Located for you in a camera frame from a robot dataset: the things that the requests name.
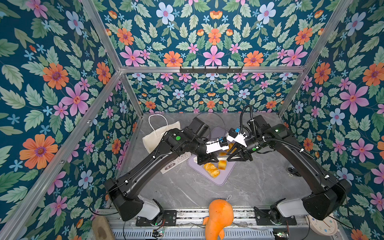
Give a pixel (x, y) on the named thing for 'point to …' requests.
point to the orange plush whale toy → (221, 215)
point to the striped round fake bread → (230, 145)
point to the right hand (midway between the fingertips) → (228, 155)
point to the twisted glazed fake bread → (211, 170)
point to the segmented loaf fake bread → (222, 164)
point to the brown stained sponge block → (101, 229)
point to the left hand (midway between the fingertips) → (219, 155)
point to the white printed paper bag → (158, 129)
